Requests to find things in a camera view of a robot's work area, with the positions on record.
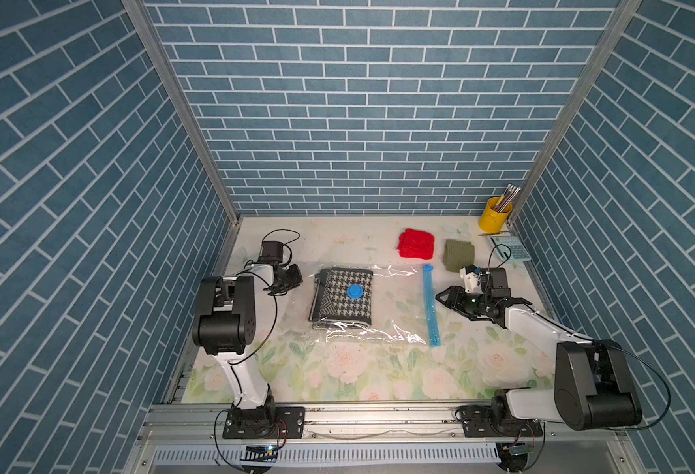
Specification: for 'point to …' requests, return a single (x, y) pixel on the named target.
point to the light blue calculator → (519, 250)
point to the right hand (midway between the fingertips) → (444, 299)
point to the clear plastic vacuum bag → (405, 307)
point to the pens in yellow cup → (505, 199)
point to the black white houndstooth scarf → (342, 295)
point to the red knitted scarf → (416, 244)
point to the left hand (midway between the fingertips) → (304, 278)
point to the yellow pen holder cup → (492, 221)
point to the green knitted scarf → (458, 254)
